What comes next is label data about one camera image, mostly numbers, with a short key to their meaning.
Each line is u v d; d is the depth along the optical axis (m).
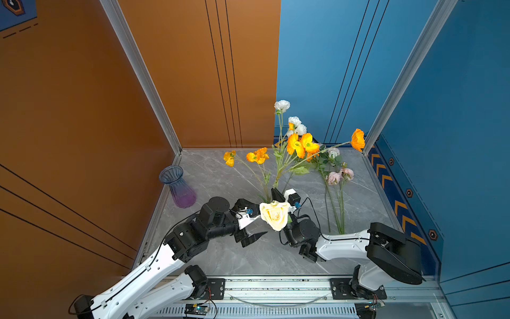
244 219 0.54
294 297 0.73
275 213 0.48
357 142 0.48
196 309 0.71
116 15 0.70
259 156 0.60
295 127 0.74
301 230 0.55
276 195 0.68
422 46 0.78
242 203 0.61
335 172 1.06
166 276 0.46
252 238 0.58
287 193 0.61
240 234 0.58
